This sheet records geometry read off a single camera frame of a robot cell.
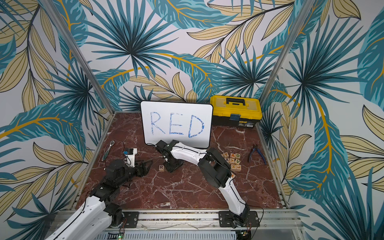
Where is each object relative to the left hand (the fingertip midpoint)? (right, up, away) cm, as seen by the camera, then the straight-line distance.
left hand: (148, 163), depth 80 cm
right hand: (+12, -6, +11) cm, 17 cm away
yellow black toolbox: (+55, +30, +23) cm, 67 cm away
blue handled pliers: (+65, +6, +20) cm, 69 cm away
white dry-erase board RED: (+22, +22, +8) cm, 32 cm away
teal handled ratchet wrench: (-32, +1, +15) cm, 35 cm away
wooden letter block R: (+5, -5, +8) cm, 11 cm away
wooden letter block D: (+52, +1, +15) cm, 54 cm away
